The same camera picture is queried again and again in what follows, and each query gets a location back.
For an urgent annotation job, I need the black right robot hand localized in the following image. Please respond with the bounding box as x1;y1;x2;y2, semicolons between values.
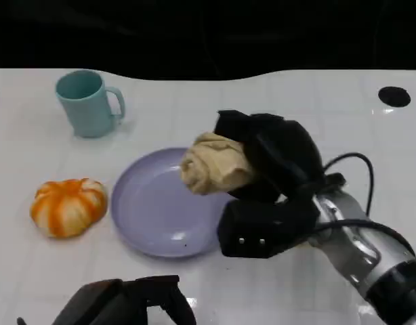
213;110;347;204

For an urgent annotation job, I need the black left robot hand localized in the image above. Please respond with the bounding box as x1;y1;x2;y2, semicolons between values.
50;274;197;325

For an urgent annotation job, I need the beige towel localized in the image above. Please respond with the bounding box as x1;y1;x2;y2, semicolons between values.
179;131;255;196

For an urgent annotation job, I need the orange and white bread roll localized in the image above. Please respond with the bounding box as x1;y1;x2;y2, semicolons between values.
30;177;109;239

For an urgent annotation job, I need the lilac plate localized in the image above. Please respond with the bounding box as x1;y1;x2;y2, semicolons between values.
110;147;231;259

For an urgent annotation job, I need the pale green mug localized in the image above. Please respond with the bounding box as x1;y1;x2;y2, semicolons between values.
55;69;126;139

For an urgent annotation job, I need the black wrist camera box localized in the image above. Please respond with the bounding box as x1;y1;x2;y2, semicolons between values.
217;197;321;259

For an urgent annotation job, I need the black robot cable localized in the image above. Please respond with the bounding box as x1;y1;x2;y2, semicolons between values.
321;152;375;217
309;219;416;260

